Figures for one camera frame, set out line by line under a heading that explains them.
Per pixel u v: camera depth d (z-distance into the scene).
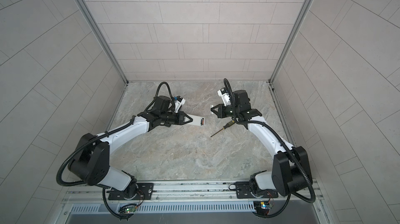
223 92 0.72
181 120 0.73
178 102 0.77
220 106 0.75
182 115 0.73
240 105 0.63
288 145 0.44
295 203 0.69
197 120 0.84
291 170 0.40
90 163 0.42
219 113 0.73
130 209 0.64
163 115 0.69
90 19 0.83
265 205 0.69
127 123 0.54
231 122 0.93
